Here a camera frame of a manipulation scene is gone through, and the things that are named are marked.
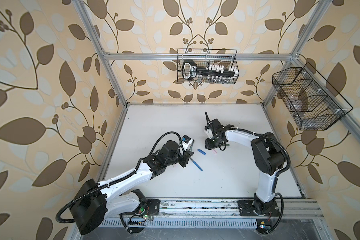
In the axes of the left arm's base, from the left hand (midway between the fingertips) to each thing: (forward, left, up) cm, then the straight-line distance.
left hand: (193, 151), depth 78 cm
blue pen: (-3, -5, -16) cm, 17 cm away
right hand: (+11, -11, -15) cm, 21 cm away
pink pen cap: (+8, -14, -15) cm, 22 cm away
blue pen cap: (+7, -7, -15) cm, 18 cm away
